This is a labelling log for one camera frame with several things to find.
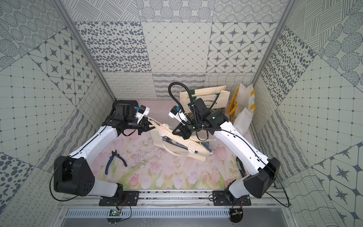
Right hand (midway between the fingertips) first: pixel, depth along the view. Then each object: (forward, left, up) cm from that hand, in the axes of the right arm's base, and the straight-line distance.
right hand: (175, 134), depth 68 cm
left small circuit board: (-30, +32, -29) cm, 52 cm away
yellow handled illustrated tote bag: (+23, -39, -6) cm, 46 cm away
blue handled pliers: (-3, +43, -25) cm, 50 cm away
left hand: (+5, +8, -1) cm, 10 cm away
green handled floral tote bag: (+32, -25, -6) cm, 41 cm away
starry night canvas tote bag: (-7, -11, -2) cm, 13 cm away
